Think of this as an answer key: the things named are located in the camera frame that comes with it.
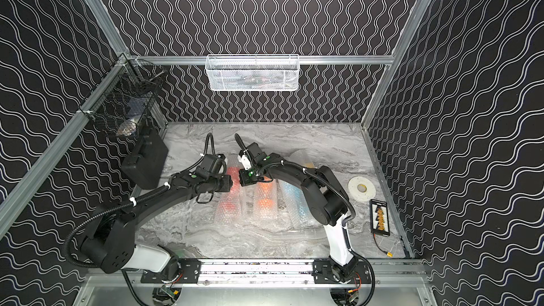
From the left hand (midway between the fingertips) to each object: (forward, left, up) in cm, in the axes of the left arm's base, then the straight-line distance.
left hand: (229, 179), depth 88 cm
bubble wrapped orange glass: (-10, -16, -1) cm, 19 cm away
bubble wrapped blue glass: (-10, -27, -2) cm, 29 cm away
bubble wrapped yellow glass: (+14, -31, -1) cm, 34 cm away
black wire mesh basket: (+28, +51, +17) cm, 61 cm away
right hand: (+2, -4, -3) cm, 6 cm away
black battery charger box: (-9, -62, -7) cm, 63 cm away
